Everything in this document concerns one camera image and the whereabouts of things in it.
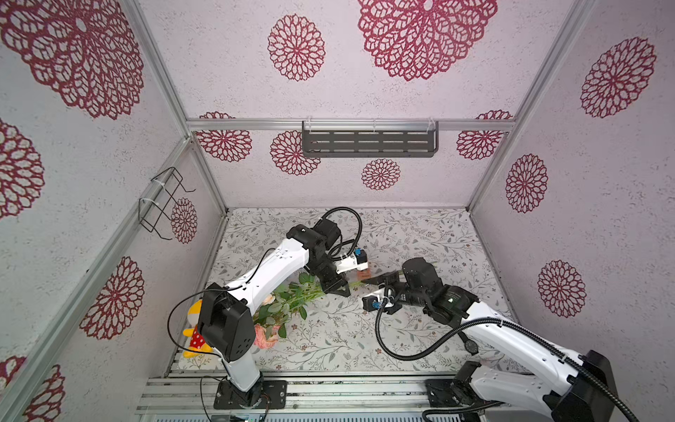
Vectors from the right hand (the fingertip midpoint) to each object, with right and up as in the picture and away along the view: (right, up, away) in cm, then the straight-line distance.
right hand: (366, 277), depth 74 cm
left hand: (-6, -5, +2) cm, 8 cm away
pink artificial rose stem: (-27, -14, -10) cm, 32 cm away
